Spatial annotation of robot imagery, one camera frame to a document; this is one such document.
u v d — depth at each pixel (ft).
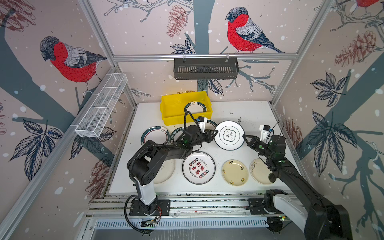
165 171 2.76
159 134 3.32
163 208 2.40
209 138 2.55
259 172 2.80
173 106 3.87
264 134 2.44
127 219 2.25
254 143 2.34
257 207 2.39
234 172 2.86
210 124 3.52
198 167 2.87
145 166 1.58
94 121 2.33
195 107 3.87
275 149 2.06
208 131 2.59
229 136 2.74
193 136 2.29
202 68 3.48
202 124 2.62
